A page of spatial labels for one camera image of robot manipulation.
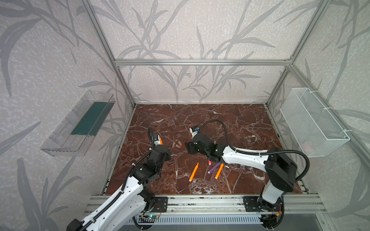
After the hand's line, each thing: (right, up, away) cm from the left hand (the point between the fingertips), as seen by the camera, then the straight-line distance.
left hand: (167, 143), depth 80 cm
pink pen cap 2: (+1, -4, +16) cm, 16 cm away
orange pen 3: (+30, -17, +4) cm, 35 cm away
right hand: (+12, +2, +4) cm, 13 cm away
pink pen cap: (+5, -4, +16) cm, 17 cm away
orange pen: (-1, +3, -11) cm, 11 cm away
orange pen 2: (+15, -18, +4) cm, 24 cm away
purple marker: (+27, -16, +6) cm, 32 cm away
